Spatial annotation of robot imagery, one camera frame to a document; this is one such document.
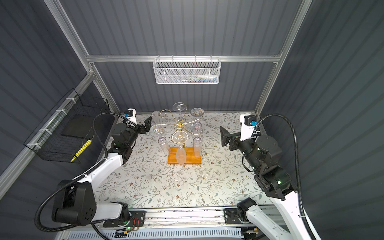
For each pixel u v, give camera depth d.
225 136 0.50
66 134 0.69
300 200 0.39
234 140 0.50
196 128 0.68
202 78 0.91
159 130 0.68
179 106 0.77
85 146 0.70
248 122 0.46
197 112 0.75
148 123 0.74
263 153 0.40
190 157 0.92
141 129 0.74
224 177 0.87
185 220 0.74
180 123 0.72
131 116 0.69
